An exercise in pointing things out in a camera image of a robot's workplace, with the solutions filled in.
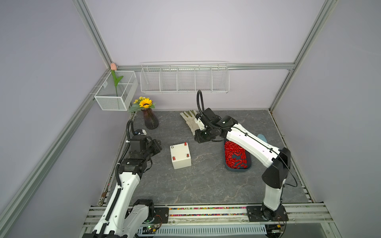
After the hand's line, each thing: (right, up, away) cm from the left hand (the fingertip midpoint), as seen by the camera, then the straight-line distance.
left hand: (158, 143), depth 78 cm
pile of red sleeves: (+45, -10, +15) cm, 49 cm away
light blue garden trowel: (+67, +1, +26) cm, 72 cm away
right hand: (+20, +3, +1) cm, 20 cm away
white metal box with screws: (+11, -7, +6) cm, 15 cm away
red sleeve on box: (+15, -7, +4) cm, 17 cm away
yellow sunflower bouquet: (-14, +24, +13) cm, 30 cm away
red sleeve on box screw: (+14, -1, +10) cm, 17 cm away
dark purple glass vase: (-14, +14, +32) cm, 38 cm away
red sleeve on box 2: (+8, -9, +4) cm, 12 cm away
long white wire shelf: (+13, +42, +20) cm, 48 cm away
